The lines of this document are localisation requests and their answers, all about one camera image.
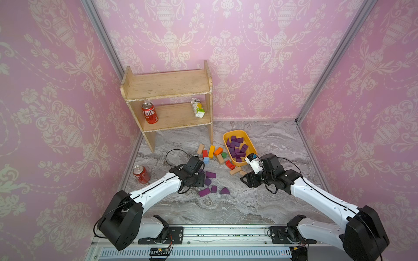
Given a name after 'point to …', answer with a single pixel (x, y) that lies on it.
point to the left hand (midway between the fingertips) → (200, 181)
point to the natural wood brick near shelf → (200, 148)
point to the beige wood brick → (220, 159)
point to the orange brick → (219, 151)
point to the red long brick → (204, 153)
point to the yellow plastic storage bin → (239, 133)
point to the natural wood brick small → (235, 171)
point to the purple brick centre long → (209, 174)
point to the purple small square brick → (214, 189)
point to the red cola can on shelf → (149, 112)
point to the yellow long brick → (211, 152)
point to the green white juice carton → (197, 107)
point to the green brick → (223, 155)
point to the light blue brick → (206, 160)
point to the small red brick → (229, 165)
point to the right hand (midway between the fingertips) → (247, 176)
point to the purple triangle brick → (225, 191)
